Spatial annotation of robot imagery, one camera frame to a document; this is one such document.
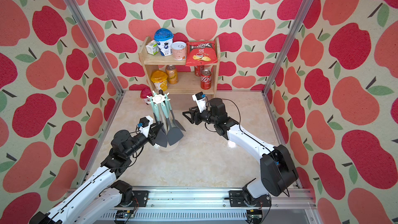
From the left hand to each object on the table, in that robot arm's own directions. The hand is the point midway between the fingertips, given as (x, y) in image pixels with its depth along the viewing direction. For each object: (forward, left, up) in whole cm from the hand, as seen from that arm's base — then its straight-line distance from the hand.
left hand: (161, 125), depth 73 cm
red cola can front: (+27, -22, +6) cm, 35 cm away
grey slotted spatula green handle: (+1, -4, -10) cm, 11 cm away
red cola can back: (+39, -18, +3) cm, 43 cm away
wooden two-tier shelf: (+35, -11, -3) cm, 37 cm away
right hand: (+8, -12, 0) cm, 14 cm away
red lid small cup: (+38, +20, -15) cm, 45 cm away
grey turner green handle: (+12, -5, -18) cm, 22 cm away
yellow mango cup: (+28, +5, +6) cm, 29 cm away
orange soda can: (+33, -2, +7) cm, 34 cm away
